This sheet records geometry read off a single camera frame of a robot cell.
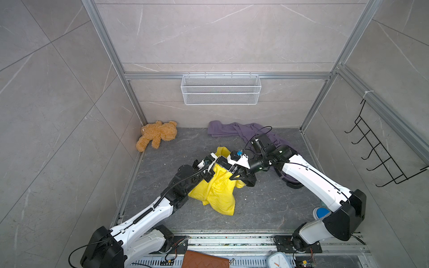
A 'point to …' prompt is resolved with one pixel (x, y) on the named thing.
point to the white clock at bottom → (277, 259)
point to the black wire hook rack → (384, 167)
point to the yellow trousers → (219, 190)
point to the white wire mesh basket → (220, 90)
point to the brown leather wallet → (195, 259)
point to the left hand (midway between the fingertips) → (216, 156)
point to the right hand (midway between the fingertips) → (233, 175)
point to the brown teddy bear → (155, 132)
